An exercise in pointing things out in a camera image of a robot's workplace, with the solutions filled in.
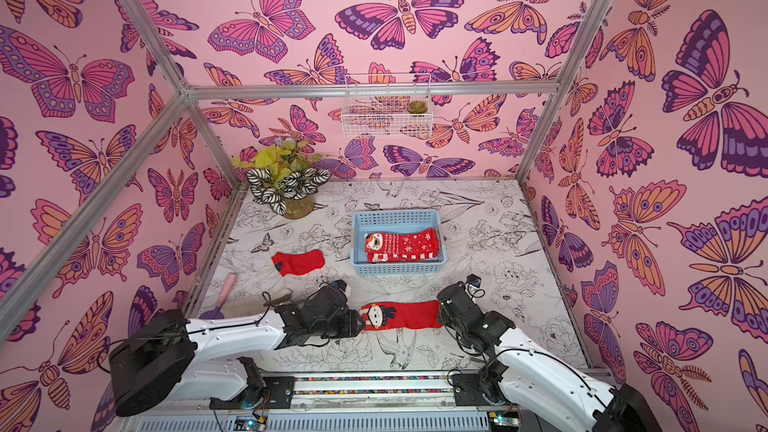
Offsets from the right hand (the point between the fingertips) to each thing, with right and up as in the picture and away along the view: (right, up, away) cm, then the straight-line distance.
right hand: (444, 306), depth 84 cm
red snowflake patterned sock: (-46, +10, +11) cm, 49 cm away
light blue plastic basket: (-13, +23, +21) cm, 34 cm away
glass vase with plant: (-47, +37, +4) cm, 60 cm away
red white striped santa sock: (-12, +13, +10) cm, 20 cm away
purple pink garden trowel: (-66, -3, +3) cm, 66 cm away
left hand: (-22, -5, -1) cm, 23 cm away
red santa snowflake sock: (-15, +16, +10) cm, 24 cm away
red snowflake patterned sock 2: (-12, -3, +1) cm, 13 cm away
